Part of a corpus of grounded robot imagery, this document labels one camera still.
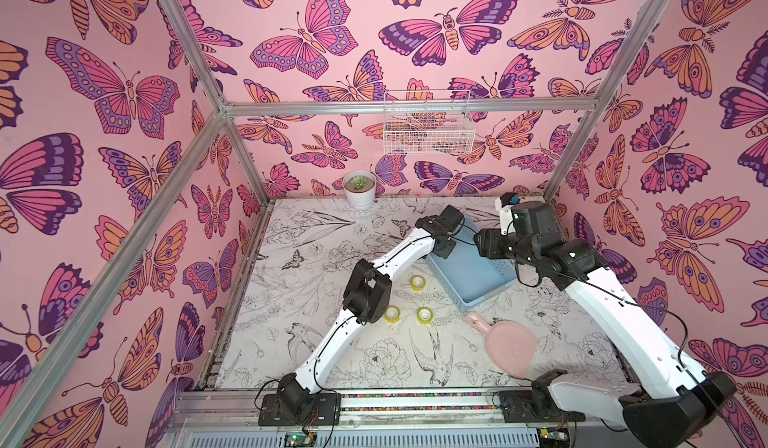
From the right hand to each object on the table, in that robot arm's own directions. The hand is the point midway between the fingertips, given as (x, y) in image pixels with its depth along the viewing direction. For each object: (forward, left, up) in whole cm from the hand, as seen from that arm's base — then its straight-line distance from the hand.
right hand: (480, 237), depth 74 cm
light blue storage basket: (+2, -2, -23) cm, 23 cm away
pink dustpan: (-17, -12, -28) cm, 35 cm away
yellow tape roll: (+1, +14, -27) cm, 30 cm away
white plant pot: (+34, +35, -17) cm, 51 cm away
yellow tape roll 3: (-10, +12, -26) cm, 31 cm away
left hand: (+15, +4, -24) cm, 28 cm away
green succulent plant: (+36, +35, -15) cm, 53 cm away
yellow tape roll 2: (-9, +22, -27) cm, 36 cm away
